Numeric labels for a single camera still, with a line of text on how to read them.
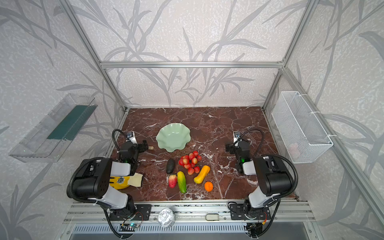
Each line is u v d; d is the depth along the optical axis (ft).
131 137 2.64
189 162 2.76
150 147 3.07
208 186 2.61
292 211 2.47
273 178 1.51
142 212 2.37
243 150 2.32
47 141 2.09
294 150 2.42
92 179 1.49
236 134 2.69
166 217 2.23
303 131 2.03
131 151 2.40
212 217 2.30
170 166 2.82
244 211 2.41
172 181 2.64
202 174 2.74
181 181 2.63
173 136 3.37
